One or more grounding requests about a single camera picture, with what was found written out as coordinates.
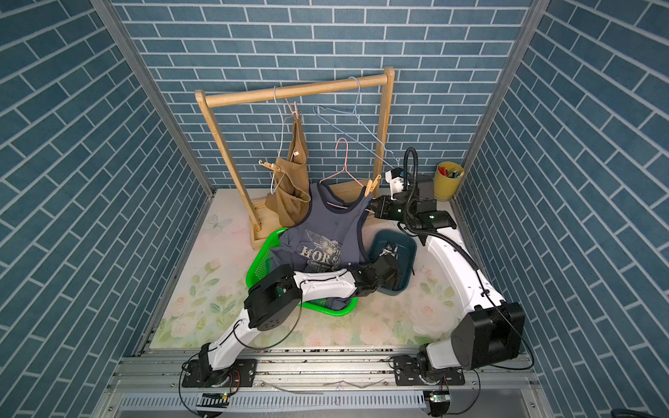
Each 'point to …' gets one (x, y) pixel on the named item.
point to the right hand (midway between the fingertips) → (373, 203)
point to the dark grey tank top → (330, 240)
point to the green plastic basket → (261, 266)
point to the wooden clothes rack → (260, 228)
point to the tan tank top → (289, 194)
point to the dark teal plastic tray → (406, 254)
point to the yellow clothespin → (371, 185)
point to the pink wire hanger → (345, 169)
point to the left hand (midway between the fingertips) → (399, 272)
